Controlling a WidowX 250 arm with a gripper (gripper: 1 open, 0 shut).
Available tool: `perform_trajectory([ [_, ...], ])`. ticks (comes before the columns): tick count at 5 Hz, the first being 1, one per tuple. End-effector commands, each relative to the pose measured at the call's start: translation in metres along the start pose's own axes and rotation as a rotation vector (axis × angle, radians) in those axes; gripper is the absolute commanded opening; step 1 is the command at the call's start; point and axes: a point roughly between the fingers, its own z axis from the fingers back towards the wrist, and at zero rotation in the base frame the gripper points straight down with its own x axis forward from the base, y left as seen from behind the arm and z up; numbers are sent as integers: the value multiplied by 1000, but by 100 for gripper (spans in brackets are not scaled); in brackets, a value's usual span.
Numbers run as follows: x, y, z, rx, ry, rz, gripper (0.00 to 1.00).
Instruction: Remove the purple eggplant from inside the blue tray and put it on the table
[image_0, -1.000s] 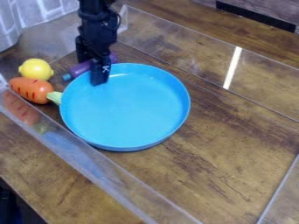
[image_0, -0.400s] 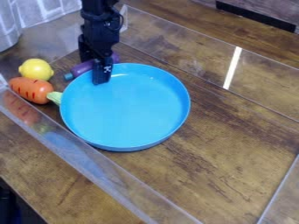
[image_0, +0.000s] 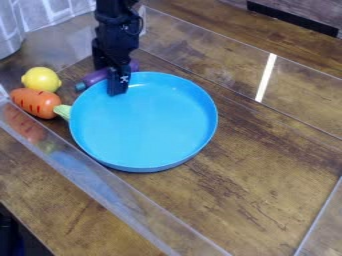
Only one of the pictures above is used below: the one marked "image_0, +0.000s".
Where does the white patterned curtain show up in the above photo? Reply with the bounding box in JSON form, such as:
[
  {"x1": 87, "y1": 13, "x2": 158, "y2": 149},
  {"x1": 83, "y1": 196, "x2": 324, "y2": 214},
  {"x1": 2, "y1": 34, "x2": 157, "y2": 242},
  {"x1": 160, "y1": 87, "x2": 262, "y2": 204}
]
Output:
[{"x1": 0, "y1": 0, "x2": 97, "y2": 60}]

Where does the clear acrylic front barrier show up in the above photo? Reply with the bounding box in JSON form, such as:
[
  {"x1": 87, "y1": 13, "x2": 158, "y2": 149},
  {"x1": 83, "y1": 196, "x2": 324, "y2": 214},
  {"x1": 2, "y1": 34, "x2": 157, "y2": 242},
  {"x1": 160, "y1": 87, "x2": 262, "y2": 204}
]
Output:
[{"x1": 0, "y1": 84, "x2": 232, "y2": 256}]

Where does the blue round tray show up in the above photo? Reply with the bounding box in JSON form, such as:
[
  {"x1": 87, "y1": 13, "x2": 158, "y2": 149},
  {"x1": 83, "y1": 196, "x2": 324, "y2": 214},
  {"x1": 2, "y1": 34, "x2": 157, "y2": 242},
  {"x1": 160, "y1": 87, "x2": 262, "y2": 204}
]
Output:
[{"x1": 70, "y1": 72, "x2": 218, "y2": 173}]

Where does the yellow toy lemon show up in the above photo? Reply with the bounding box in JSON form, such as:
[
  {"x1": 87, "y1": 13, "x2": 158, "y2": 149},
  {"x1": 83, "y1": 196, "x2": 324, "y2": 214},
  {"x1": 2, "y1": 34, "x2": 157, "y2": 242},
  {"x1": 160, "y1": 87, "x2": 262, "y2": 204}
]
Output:
[{"x1": 22, "y1": 67, "x2": 62, "y2": 92}]

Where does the purple toy eggplant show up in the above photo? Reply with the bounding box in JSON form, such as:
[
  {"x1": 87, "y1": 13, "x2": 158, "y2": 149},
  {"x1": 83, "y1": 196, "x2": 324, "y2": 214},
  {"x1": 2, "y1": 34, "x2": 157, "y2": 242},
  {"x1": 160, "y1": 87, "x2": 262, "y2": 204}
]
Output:
[{"x1": 75, "y1": 59, "x2": 140, "y2": 92}]

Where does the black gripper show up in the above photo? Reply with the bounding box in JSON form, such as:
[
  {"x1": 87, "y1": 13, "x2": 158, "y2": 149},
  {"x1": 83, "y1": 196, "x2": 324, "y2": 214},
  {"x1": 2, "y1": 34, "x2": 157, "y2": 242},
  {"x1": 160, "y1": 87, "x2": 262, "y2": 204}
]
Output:
[{"x1": 93, "y1": 0, "x2": 144, "y2": 96}]

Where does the orange toy carrot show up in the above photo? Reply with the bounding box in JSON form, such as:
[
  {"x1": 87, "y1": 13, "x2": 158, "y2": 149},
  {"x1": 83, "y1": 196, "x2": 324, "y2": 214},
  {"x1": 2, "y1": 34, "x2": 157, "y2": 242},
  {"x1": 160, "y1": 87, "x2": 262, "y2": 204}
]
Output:
[{"x1": 10, "y1": 88, "x2": 71, "y2": 119}]

